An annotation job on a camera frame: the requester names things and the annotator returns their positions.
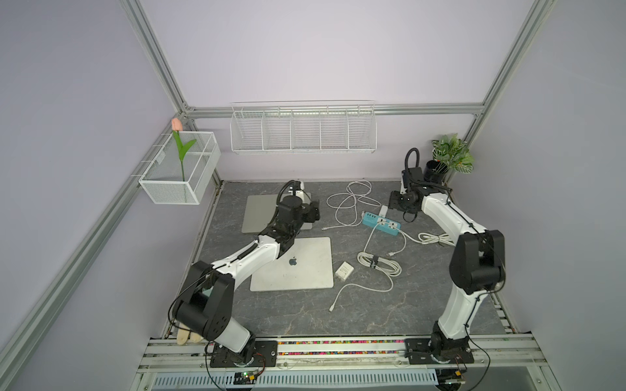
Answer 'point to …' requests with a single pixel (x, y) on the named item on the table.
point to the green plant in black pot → (449, 151)
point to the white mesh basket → (163, 179)
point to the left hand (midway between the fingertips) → (309, 201)
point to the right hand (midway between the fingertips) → (396, 201)
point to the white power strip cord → (428, 239)
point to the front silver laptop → (307, 264)
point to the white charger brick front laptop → (344, 270)
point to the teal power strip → (384, 224)
